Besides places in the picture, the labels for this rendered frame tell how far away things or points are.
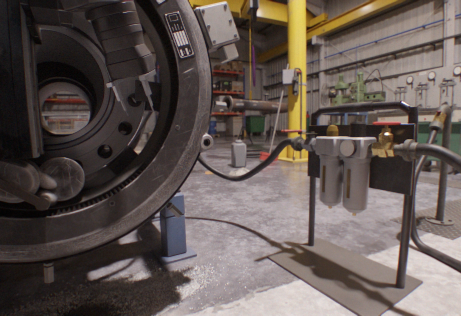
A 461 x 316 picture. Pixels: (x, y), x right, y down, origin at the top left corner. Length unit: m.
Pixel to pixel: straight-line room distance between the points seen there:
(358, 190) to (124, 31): 0.73
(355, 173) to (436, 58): 11.24
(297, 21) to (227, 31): 3.60
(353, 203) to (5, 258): 0.86
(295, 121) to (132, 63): 3.65
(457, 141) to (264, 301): 2.85
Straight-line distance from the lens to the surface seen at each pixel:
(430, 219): 1.68
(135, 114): 0.71
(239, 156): 3.24
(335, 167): 0.90
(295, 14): 4.36
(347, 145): 0.83
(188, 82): 0.63
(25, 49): 0.58
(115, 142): 0.70
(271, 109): 8.71
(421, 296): 0.99
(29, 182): 0.59
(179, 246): 1.06
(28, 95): 0.56
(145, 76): 0.46
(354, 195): 0.86
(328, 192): 0.92
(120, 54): 0.48
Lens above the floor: 0.49
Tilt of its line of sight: 6 degrees down
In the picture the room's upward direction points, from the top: 1 degrees counter-clockwise
